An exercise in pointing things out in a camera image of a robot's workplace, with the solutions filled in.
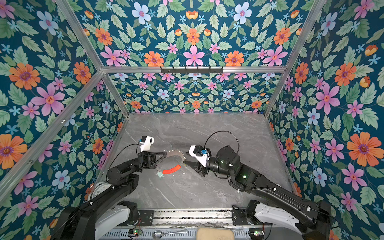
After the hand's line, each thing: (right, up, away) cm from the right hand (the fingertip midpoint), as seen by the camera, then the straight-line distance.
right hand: (186, 155), depth 61 cm
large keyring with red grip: (-6, +1, +1) cm, 6 cm away
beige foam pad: (+12, -37, +6) cm, 39 cm away
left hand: (-9, -1, -3) cm, 9 cm away
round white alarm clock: (-50, -22, +19) cm, 58 cm away
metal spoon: (-14, -38, +7) cm, 41 cm away
